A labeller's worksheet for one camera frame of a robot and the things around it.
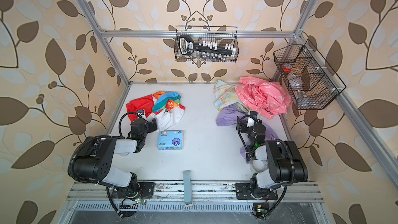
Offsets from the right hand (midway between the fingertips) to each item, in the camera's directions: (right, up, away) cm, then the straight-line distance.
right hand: (247, 118), depth 91 cm
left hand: (-61, -1, +3) cm, 61 cm away
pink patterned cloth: (+13, +12, +1) cm, 18 cm away
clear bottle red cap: (+22, +29, -4) cm, 37 cm away
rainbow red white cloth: (-51, +6, +5) cm, 51 cm away
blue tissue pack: (-44, -11, -6) cm, 46 cm away
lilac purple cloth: (-9, +1, +7) cm, 12 cm away
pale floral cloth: (-11, +14, +13) cm, 22 cm away
